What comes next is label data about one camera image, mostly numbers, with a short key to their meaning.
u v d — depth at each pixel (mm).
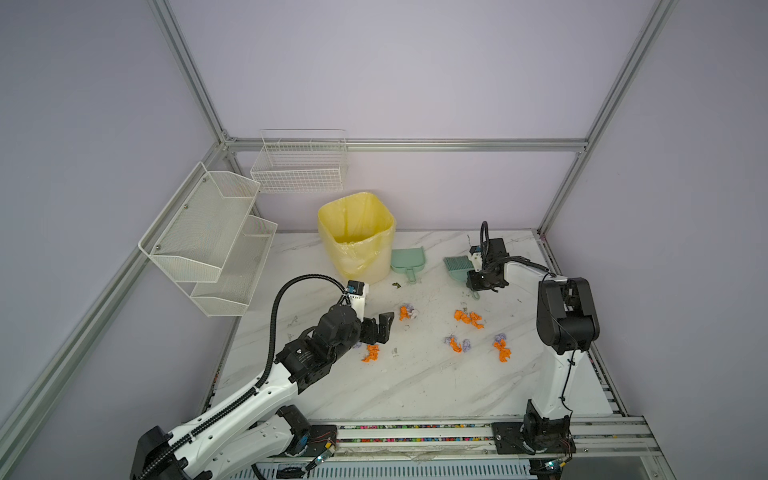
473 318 953
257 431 572
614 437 760
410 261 1114
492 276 793
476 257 951
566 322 546
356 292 639
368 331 659
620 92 804
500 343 903
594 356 924
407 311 956
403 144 1458
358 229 1055
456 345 895
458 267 1073
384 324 663
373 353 879
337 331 545
